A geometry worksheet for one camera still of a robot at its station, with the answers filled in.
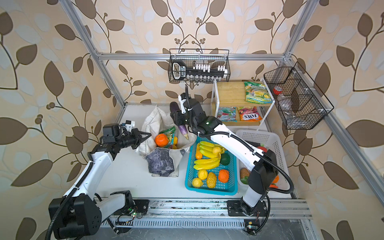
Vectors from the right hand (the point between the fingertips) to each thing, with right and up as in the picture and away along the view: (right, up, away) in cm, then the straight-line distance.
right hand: (175, 114), depth 74 cm
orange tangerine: (+25, -33, +5) cm, 42 cm away
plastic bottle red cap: (+56, +4, 0) cm, 56 cm away
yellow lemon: (+14, -33, +7) cm, 36 cm away
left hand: (-13, -10, +3) cm, 17 cm away
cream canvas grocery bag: (-7, -24, +1) cm, 25 cm away
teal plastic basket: (+28, -39, +4) cm, 49 cm away
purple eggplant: (-1, +4, 0) cm, 4 cm away
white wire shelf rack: (+26, +11, +7) cm, 30 cm away
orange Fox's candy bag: (+43, +1, +17) cm, 46 cm away
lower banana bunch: (+16, -29, +13) cm, 35 cm away
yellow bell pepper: (-3, -16, +21) cm, 27 cm away
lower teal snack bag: (+29, +1, +15) cm, 33 cm away
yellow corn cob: (+19, -35, +5) cm, 40 cm away
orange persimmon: (-9, -14, +8) cm, 19 cm away
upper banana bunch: (+19, -21, +16) cm, 33 cm away
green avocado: (+27, -25, +11) cm, 39 cm away
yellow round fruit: (+11, -36, +4) cm, 38 cm away
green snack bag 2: (+42, +11, +3) cm, 44 cm away
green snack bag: (-6, -11, +18) cm, 22 cm away
